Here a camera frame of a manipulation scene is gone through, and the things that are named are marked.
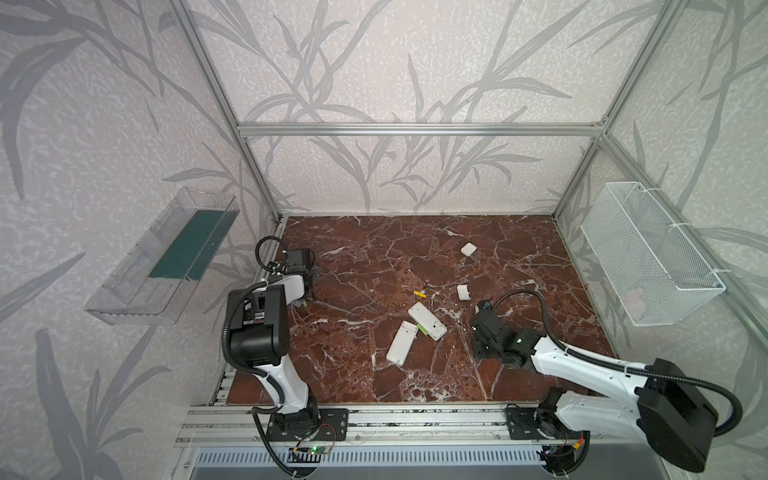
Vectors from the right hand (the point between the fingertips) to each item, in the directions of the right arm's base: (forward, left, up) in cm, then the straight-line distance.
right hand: (475, 332), depth 87 cm
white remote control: (+6, +16, -2) cm, 17 cm away
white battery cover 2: (+15, +1, -3) cm, 15 cm away
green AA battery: (+2, +16, -2) cm, 16 cm away
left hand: (+22, +53, +2) cm, 57 cm away
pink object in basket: (0, -36, +18) cm, 41 cm away
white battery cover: (+32, -2, -2) cm, 32 cm away
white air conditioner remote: (-3, +21, -1) cm, 22 cm away
